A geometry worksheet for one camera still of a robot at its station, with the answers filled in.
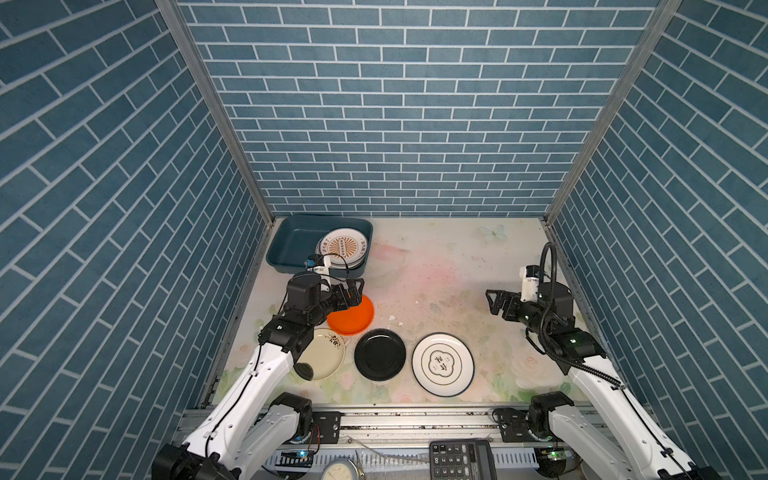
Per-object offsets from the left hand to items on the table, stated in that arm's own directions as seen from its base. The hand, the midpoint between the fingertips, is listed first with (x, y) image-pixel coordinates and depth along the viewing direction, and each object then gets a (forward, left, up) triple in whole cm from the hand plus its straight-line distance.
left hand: (352, 283), depth 79 cm
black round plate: (-11, -7, -22) cm, 25 cm away
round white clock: (-39, +1, -15) cm, 42 cm away
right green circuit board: (-37, -50, -19) cm, 65 cm away
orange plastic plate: (-2, +1, -18) cm, 18 cm away
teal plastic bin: (+33, +28, -20) cm, 47 cm away
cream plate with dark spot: (-10, +10, -22) cm, 26 cm away
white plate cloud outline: (-15, -25, -19) cm, 35 cm away
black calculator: (-37, -26, -17) cm, 49 cm away
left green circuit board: (-36, +13, -23) cm, 44 cm away
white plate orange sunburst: (+28, +5, -17) cm, 33 cm away
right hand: (-2, -39, -2) cm, 40 cm away
